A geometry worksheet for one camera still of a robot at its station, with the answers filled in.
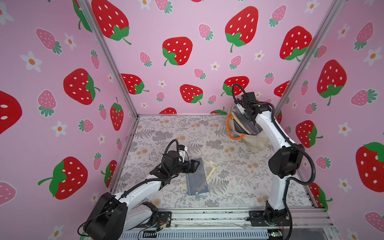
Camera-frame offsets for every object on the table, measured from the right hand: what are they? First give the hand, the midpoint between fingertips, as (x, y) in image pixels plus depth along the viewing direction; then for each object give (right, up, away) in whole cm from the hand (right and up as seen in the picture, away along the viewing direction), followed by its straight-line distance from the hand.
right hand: (247, 114), depth 89 cm
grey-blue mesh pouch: (-3, -6, +4) cm, 8 cm away
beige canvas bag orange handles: (+7, -18, +2) cm, 19 cm away
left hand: (-32, -28, -6) cm, 43 cm away
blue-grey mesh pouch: (-31, -41, -3) cm, 51 cm away
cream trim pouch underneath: (-23, -34, +3) cm, 41 cm away
